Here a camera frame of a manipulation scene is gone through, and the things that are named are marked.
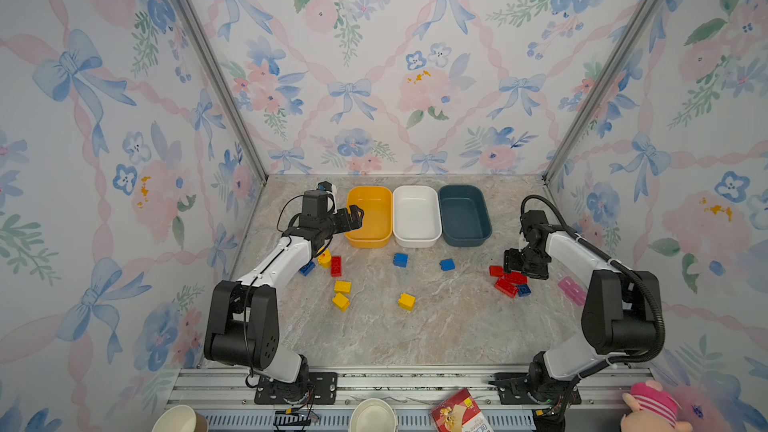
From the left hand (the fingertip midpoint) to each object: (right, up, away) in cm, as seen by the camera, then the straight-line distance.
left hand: (351, 211), depth 89 cm
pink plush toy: (+69, -44, -23) cm, 85 cm away
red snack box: (+27, -45, -22) cm, 57 cm away
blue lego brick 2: (+30, -17, +7) cm, 35 cm away
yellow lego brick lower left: (-3, -26, -3) cm, 26 cm away
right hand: (+51, -18, +2) cm, 54 cm away
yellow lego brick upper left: (-3, -23, +1) cm, 23 cm away
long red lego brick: (+48, -24, +5) cm, 54 cm away
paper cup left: (-33, -44, -25) cm, 61 cm away
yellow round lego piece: (-9, -15, +6) cm, 19 cm away
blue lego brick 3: (-14, -18, +4) cm, 23 cm away
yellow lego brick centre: (+16, -26, -1) cm, 31 cm away
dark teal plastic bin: (+38, -2, +16) cm, 41 cm away
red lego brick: (-6, -17, +5) cm, 19 cm away
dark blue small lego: (+51, -24, 0) cm, 57 cm away
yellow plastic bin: (+7, -3, +15) cm, 17 cm away
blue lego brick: (+15, -16, +9) cm, 24 cm away
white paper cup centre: (+7, -49, -18) cm, 52 cm away
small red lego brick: (+45, -19, +4) cm, 49 cm away
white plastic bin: (+21, -2, +16) cm, 27 cm away
